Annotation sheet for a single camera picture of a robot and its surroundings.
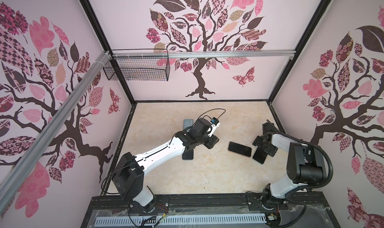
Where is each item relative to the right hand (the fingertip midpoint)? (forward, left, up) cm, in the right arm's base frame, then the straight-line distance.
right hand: (262, 145), depth 95 cm
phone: (-6, +48, +1) cm, 49 cm away
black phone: (-1, +14, -3) cm, 14 cm away
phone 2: (-7, +4, 0) cm, 8 cm away
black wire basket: (+63, +90, +18) cm, 111 cm away
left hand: (-5, +33, +17) cm, 37 cm away
